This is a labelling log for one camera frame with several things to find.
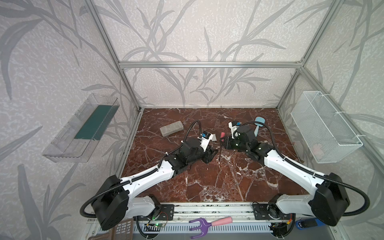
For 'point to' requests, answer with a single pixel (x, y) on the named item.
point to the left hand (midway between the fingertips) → (216, 145)
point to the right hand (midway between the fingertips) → (220, 135)
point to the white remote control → (214, 138)
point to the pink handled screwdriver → (222, 134)
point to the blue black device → (305, 224)
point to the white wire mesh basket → (328, 138)
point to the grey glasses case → (171, 128)
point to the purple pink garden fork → (204, 224)
